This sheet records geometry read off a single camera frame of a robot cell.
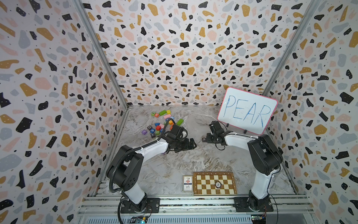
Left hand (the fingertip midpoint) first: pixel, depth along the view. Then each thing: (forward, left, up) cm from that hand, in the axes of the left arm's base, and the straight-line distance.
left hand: (193, 146), depth 88 cm
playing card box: (-20, +4, -7) cm, 22 cm away
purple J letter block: (+16, +35, -7) cm, 39 cm away
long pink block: (+32, +19, -8) cm, 39 cm away
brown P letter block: (+9, -9, -8) cm, 15 cm away
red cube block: (+20, +25, -7) cm, 33 cm away
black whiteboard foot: (+16, -40, -6) cm, 44 cm away
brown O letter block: (+21, +32, -7) cm, 39 cm away
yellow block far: (+37, +19, -8) cm, 42 cm away
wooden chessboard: (-21, -6, -6) cm, 22 cm away
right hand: (+10, -12, -7) cm, 17 cm away
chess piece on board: (-21, -13, -5) cm, 26 cm away
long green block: (+26, +9, -8) cm, 28 cm away
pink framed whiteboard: (+25, -40, +5) cm, 47 cm away
